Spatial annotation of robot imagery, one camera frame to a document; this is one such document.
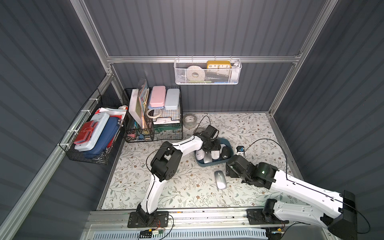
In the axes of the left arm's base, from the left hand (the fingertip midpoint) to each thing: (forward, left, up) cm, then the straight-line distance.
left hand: (220, 148), depth 95 cm
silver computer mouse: (-5, +8, -3) cm, 10 cm away
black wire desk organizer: (+17, +43, +16) cm, 49 cm away
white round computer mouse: (-4, +4, 0) cm, 5 cm away
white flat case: (-3, +60, +31) cm, 68 cm away
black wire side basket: (+9, +68, +30) cm, 75 cm away
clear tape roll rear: (+27, +20, -3) cm, 34 cm away
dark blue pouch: (-8, +56, +28) cm, 63 cm away
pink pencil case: (+28, +41, +20) cm, 53 cm away
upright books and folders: (+19, +50, +24) cm, 59 cm away
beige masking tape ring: (+13, +41, +16) cm, 46 cm away
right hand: (-18, -5, +9) cm, 21 cm away
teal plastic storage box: (-7, +1, -4) cm, 8 cm away
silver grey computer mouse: (-19, +1, -3) cm, 20 cm away
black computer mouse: (-3, -3, +1) cm, 5 cm away
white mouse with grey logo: (+1, -1, 0) cm, 2 cm away
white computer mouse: (-5, +13, +1) cm, 14 cm away
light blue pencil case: (+29, +31, +18) cm, 46 cm away
